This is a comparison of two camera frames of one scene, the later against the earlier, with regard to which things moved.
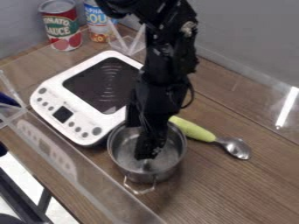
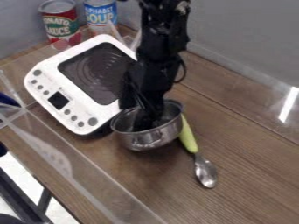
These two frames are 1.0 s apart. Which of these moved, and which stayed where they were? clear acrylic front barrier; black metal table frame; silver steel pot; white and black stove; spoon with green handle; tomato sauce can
Moved: silver steel pot; white and black stove; spoon with green handle
Stayed: black metal table frame; tomato sauce can; clear acrylic front barrier
